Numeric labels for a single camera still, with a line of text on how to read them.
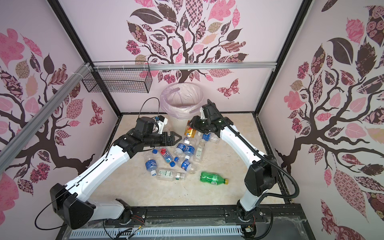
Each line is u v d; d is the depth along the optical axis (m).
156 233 0.70
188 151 0.92
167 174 0.82
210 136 1.03
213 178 0.81
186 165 0.86
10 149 0.50
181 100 1.07
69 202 0.38
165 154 0.90
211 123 0.61
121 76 0.95
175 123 0.93
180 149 0.94
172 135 0.66
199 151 0.92
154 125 0.59
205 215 0.75
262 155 0.46
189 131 0.78
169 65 0.93
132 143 0.52
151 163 0.86
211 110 0.61
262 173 0.44
